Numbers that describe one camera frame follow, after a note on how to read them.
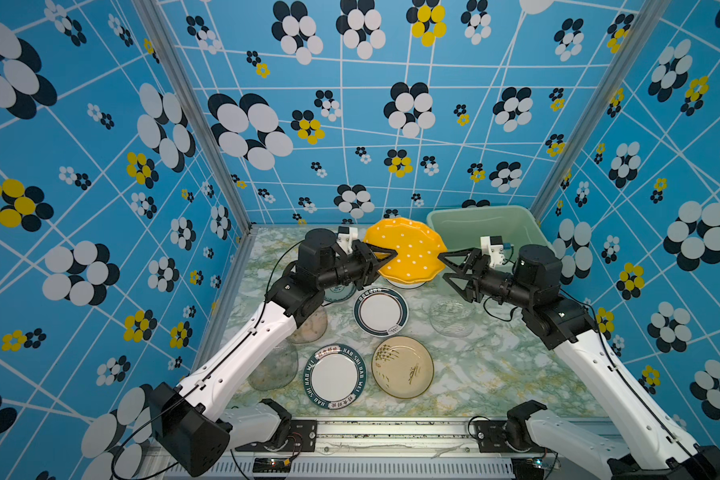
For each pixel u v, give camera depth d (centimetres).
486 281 59
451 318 94
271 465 72
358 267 59
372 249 62
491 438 72
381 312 97
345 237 65
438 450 72
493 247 63
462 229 106
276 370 85
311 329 92
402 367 85
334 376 83
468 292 62
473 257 59
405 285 102
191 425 37
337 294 99
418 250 67
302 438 73
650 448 37
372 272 60
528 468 71
